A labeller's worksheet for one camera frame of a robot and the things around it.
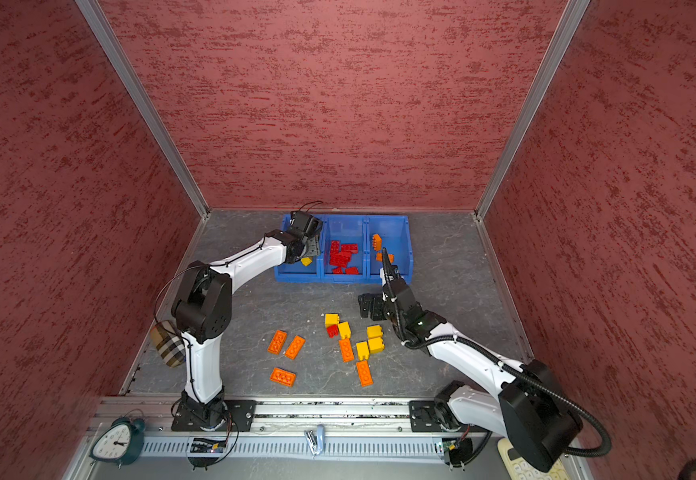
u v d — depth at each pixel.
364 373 0.81
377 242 1.06
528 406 0.41
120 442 0.67
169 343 0.83
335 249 1.07
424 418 0.74
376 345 0.84
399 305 0.63
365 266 0.94
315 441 0.69
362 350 0.83
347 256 1.05
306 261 0.99
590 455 0.38
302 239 0.77
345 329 0.87
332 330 0.87
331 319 0.90
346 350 0.85
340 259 1.04
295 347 0.85
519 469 0.66
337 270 1.02
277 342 0.85
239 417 0.74
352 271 1.01
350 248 1.07
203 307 0.52
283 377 0.79
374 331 0.87
